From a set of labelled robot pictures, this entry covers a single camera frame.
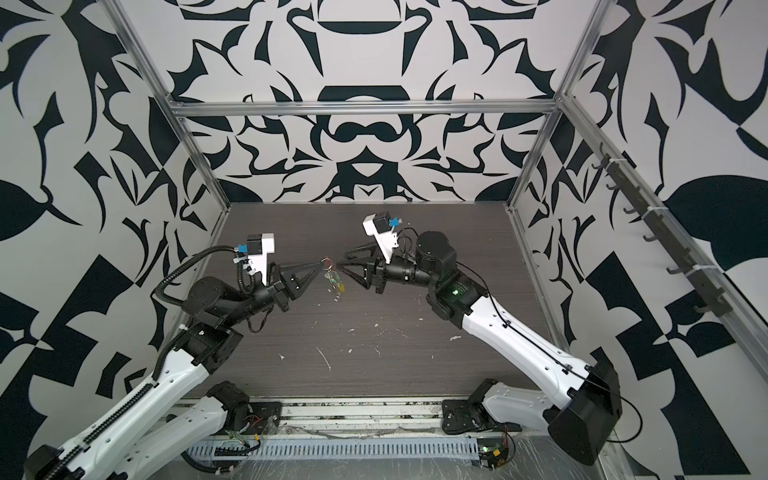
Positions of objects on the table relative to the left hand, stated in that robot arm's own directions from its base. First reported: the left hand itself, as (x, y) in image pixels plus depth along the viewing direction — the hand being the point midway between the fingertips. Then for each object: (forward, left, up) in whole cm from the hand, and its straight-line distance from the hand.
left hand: (321, 261), depth 58 cm
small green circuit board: (-29, -36, -39) cm, 60 cm away
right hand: (+1, -4, -1) cm, 4 cm away
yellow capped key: (-4, -4, -3) cm, 7 cm away
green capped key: (+1, -1, -8) cm, 8 cm away
